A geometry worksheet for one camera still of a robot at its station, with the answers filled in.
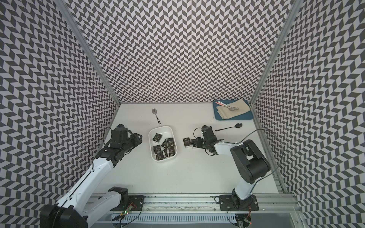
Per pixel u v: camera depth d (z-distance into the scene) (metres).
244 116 1.06
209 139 0.74
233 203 0.66
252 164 0.47
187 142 0.94
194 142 0.94
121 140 0.62
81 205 0.41
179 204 0.75
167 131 0.98
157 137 0.96
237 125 1.02
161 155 0.86
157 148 0.90
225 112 1.11
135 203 0.72
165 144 0.93
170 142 0.91
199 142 0.84
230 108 1.14
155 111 1.12
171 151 0.89
